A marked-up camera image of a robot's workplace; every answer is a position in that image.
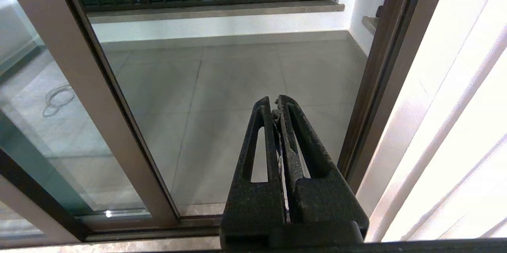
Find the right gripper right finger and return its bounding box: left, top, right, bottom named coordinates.
left=276, top=95, right=370, bottom=234

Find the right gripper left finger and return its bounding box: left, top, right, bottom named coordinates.
left=220, top=96, right=286, bottom=234

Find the brown framed sliding glass door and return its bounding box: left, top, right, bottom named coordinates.
left=0, top=0, right=181, bottom=230

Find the white curtain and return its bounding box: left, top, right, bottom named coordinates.
left=356, top=0, right=507, bottom=242

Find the brown stone side sill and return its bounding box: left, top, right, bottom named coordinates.
left=361, top=15, right=380, bottom=36

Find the brown stone balcony sill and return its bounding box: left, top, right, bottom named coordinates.
left=86, top=0, right=346, bottom=25

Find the brown framed fixed glass panel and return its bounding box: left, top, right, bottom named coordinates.
left=0, top=148, right=90, bottom=243

